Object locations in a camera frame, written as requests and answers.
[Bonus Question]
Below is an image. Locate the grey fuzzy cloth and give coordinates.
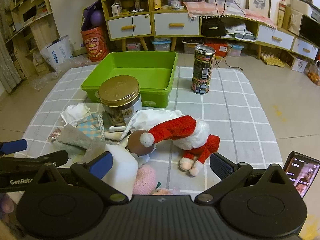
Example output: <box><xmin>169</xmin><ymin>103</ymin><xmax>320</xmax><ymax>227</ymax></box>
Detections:
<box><xmin>51</xmin><ymin>124</ymin><xmax>106</xmax><ymax>163</ymax></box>

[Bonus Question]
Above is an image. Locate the white foam sponge block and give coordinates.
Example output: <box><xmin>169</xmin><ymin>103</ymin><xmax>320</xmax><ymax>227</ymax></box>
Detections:
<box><xmin>102</xmin><ymin>145</ymin><xmax>138</xmax><ymax>200</ymax></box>

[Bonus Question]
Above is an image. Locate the brown headed doll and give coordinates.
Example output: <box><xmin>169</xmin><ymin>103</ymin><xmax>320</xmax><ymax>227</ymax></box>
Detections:
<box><xmin>126</xmin><ymin>129</ymin><xmax>155</xmax><ymax>165</ymax></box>

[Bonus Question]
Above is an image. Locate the santa claus plush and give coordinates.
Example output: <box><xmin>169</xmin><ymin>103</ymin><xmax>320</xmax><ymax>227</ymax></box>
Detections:
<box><xmin>139</xmin><ymin>115</ymin><xmax>220</xmax><ymax>177</ymax></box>

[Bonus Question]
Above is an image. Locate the pink knitted ball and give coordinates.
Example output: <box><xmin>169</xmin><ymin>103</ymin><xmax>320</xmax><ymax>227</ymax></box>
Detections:
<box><xmin>133</xmin><ymin>164</ymin><xmax>158</xmax><ymax>195</ymax></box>

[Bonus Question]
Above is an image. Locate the checkered lace cloth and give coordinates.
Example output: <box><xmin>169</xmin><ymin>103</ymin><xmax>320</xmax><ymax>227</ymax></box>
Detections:
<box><xmin>76</xmin><ymin>112</ymin><xmax>105</xmax><ymax>140</ymax></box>

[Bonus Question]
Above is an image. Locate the white crumpled cloth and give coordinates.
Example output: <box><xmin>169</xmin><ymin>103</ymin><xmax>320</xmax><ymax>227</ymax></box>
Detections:
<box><xmin>60</xmin><ymin>103</ymin><xmax>91</xmax><ymax>127</ymax></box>

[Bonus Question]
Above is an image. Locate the grey checkered mat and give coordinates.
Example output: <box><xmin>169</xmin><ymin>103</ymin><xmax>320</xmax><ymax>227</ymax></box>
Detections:
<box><xmin>17</xmin><ymin>66</ymin><xmax>283</xmax><ymax>196</ymax></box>

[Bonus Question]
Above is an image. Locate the smartphone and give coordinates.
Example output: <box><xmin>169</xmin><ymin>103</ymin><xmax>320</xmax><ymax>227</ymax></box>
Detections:
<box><xmin>283</xmin><ymin>151</ymin><xmax>320</xmax><ymax>198</ymax></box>

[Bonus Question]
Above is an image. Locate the gold lid glass jar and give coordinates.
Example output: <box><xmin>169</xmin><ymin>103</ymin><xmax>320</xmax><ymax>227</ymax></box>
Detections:
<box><xmin>98</xmin><ymin>75</ymin><xmax>142</xmax><ymax>126</ymax></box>

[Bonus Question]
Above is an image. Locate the white paper bag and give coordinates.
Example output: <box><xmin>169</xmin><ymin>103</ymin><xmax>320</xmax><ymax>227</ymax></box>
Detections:
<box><xmin>40</xmin><ymin>35</ymin><xmax>72</xmax><ymax>70</ymax></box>

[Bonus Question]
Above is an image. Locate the green plastic bin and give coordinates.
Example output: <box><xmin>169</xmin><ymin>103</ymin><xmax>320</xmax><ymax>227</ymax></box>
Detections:
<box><xmin>80</xmin><ymin>51</ymin><xmax>179</xmax><ymax>109</ymax></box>

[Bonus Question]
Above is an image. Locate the egg tray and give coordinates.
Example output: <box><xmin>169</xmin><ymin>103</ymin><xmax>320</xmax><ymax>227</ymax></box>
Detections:
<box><xmin>260</xmin><ymin>53</ymin><xmax>285</xmax><ymax>68</ymax></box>

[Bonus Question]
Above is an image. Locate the tall dark drink can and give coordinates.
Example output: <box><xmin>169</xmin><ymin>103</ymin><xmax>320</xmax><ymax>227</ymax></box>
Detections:
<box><xmin>191</xmin><ymin>44</ymin><xmax>215</xmax><ymax>94</ymax></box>

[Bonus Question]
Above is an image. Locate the red storage box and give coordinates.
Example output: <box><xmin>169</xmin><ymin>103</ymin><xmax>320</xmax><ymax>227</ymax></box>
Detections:
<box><xmin>204</xmin><ymin>40</ymin><xmax>228</xmax><ymax>57</ymax></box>

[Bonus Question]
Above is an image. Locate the left wooden bookshelf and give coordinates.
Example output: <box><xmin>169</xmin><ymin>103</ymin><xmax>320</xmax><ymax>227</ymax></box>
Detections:
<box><xmin>1</xmin><ymin>0</ymin><xmax>59</xmax><ymax>80</ymax></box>

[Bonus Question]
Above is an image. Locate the red snack bucket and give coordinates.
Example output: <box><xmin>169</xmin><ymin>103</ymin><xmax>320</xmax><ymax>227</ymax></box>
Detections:
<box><xmin>80</xmin><ymin>26</ymin><xmax>109</xmax><ymax>62</ymax></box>

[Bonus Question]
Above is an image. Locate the long wooden tv console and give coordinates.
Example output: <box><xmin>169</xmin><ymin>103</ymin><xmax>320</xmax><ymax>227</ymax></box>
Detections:
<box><xmin>200</xmin><ymin>17</ymin><xmax>319</xmax><ymax>60</ymax></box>

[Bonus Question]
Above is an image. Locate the clear blue lid box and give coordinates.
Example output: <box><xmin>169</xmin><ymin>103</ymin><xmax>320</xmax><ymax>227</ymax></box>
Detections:
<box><xmin>151</xmin><ymin>39</ymin><xmax>171</xmax><ymax>51</ymax></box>

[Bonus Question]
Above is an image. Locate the black bag on shelf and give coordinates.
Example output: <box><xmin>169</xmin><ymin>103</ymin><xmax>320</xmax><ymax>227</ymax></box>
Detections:
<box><xmin>201</xmin><ymin>18</ymin><xmax>226</xmax><ymax>37</ymax></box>

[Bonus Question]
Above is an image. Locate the purple ball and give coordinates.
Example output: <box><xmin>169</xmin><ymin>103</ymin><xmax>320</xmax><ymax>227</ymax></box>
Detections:
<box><xmin>90</xmin><ymin>10</ymin><xmax>104</xmax><ymax>26</ymax></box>

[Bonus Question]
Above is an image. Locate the low wooden drawer cabinet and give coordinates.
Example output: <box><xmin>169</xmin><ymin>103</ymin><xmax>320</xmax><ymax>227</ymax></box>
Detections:
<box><xmin>152</xmin><ymin>0</ymin><xmax>201</xmax><ymax>51</ymax></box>

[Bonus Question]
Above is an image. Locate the black television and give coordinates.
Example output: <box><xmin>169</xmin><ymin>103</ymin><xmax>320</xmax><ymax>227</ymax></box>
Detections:
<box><xmin>299</xmin><ymin>15</ymin><xmax>320</xmax><ymax>47</ymax></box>

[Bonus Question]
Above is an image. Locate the pink table runner cloth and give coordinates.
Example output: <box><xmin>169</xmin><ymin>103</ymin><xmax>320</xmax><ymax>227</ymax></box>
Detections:
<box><xmin>183</xmin><ymin>2</ymin><xmax>277</xmax><ymax>29</ymax></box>

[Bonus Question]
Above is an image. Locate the tall wooden shelf cabinet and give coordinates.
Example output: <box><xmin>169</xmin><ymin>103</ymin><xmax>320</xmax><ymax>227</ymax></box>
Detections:
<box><xmin>101</xmin><ymin>0</ymin><xmax>153</xmax><ymax>51</ymax></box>

